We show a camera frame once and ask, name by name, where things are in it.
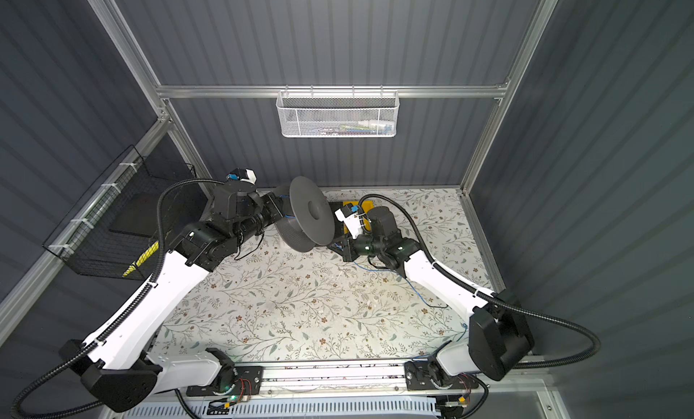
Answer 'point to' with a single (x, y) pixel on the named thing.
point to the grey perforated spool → (308, 218)
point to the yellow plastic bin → (366, 205)
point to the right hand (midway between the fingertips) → (331, 248)
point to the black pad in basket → (137, 214)
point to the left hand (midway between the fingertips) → (283, 197)
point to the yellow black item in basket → (142, 259)
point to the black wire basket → (84, 242)
